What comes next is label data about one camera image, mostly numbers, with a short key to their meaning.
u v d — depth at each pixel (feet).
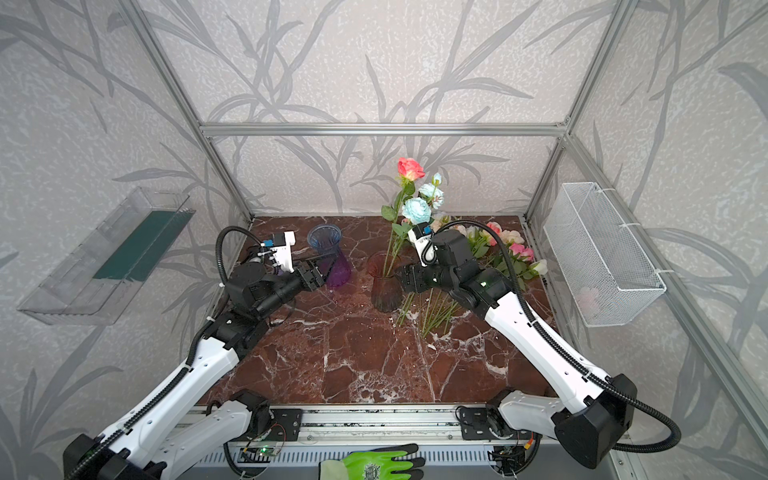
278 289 1.98
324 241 2.95
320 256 2.14
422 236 2.04
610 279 1.98
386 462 2.23
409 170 2.47
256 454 2.36
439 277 1.94
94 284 2.09
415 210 2.32
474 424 2.42
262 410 2.14
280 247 2.06
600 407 1.23
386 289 3.00
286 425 2.41
